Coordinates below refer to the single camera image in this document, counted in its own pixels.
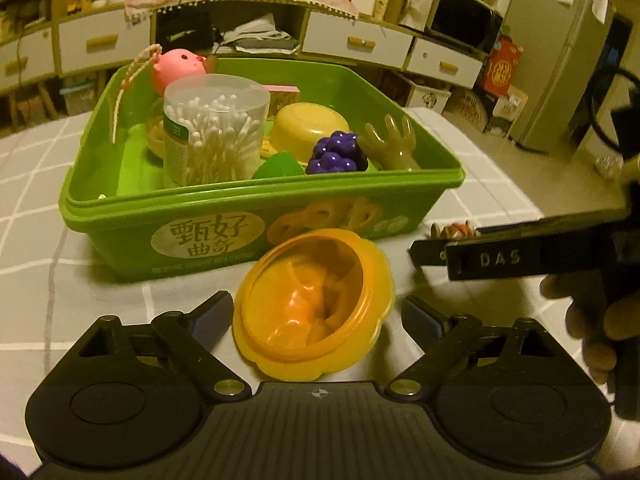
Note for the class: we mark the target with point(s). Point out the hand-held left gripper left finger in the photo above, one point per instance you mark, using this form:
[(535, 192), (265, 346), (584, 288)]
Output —
[(212, 317)]

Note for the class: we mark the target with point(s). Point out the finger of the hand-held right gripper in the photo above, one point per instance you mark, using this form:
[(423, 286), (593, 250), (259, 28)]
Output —
[(427, 254), (540, 257)]

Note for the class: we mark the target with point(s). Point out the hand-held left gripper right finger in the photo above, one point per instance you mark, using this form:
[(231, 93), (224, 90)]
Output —
[(422, 320)]

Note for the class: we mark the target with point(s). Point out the small brown figurine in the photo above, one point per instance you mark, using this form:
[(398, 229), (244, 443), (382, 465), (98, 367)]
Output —
[(452, 231)]

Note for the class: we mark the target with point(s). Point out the orange pumpkin-shaped bowl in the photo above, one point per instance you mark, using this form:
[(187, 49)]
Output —
[(310, 310)]

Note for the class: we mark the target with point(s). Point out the olive rubber hand toy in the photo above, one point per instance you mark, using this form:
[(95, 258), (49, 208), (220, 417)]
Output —
[(392, 147)]

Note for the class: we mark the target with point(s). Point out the green plastic storage box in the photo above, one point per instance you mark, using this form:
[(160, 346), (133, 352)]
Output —
[(125, 240)]

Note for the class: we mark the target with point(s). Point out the purple toy grapes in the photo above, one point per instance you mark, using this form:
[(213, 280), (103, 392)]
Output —
[(335, 155)]

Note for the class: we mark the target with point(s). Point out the green toy fruit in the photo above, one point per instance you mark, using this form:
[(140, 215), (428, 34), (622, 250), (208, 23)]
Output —
[(280, 166)]

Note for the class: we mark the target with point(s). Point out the yellow plastic toy pot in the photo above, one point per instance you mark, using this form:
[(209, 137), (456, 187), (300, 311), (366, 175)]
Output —
[(305, 127)]

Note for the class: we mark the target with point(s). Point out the clear cotton swab container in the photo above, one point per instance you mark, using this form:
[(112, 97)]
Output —
[(215, 130)]

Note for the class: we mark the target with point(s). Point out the pink pig toy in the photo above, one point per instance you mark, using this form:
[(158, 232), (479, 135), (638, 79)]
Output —
[(180, 67)]

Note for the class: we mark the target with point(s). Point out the person's right hand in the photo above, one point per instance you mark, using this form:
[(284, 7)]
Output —
[(592, 330)]

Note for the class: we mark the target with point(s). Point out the grey checked blanket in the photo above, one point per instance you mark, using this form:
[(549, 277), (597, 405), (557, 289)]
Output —
[(500, 185)]

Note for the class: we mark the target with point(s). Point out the brown cardboard box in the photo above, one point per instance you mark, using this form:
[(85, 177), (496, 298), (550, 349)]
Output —
[(507, 112)]

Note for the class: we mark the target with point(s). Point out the dark printed gift box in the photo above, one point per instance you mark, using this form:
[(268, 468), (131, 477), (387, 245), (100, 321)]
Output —
[(466, 109)]

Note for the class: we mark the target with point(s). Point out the grey refrigerator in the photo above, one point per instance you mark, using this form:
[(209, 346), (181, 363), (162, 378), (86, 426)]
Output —
[(560, 60)]

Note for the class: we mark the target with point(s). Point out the white cutout crate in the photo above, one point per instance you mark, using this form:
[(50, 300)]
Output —
[(429, 95)]

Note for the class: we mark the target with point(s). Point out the red square gift bag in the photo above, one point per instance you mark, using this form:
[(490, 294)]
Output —
[(500, 67)]

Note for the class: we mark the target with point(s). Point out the white cabinet drawer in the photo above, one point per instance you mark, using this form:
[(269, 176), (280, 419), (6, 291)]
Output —
[(25, 60), (442, 62), (102, 42), (355, 40)]

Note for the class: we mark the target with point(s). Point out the black microwave oven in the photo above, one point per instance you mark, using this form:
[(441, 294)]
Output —
[(465, 20)]

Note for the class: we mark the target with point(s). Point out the white carton box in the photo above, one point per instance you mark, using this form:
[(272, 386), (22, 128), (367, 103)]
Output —
[(419, 5)]

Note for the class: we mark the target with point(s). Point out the blue-lidded storage box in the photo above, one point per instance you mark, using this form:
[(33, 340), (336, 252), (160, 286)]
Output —
[(77, 102)]

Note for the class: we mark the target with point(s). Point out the folded cloth bags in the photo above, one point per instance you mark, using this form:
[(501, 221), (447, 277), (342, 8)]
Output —
[(260, 37)]

